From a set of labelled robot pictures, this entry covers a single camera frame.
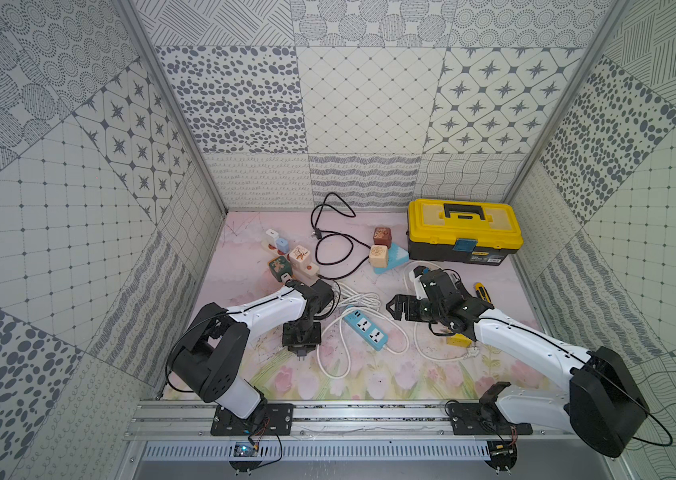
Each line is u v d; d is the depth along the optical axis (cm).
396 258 102
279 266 93
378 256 98
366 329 86
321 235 111
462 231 93
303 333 72
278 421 73
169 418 75
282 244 102
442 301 65
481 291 96
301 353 83
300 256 96
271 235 104
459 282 98
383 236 103
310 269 101
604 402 40
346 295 94
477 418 73
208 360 44
